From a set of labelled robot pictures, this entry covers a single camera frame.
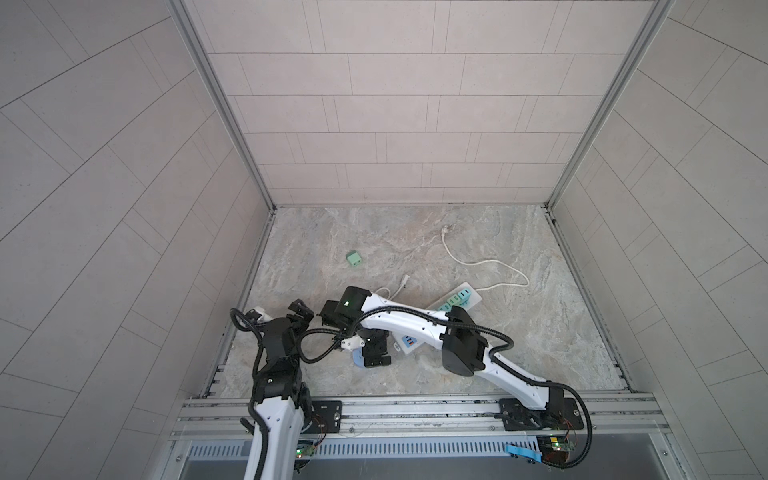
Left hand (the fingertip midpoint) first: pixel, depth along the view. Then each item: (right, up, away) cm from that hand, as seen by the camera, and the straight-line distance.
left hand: (298, 304), depth 83 cm
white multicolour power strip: (+47, +2, +1) cm, 47 cm away
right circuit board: (+65, -29, -15) cm, 73 cm away
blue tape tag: (+56, -28, -18) cm, 65 cm away
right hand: (+25, -12, -1) cm, 27 cm away
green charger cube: (+14, +11, +16) cm, 23 cm away
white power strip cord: (+45, +21, +25) cm, 56 cm away
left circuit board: (+8, -27, -19) cm, 34 cm away
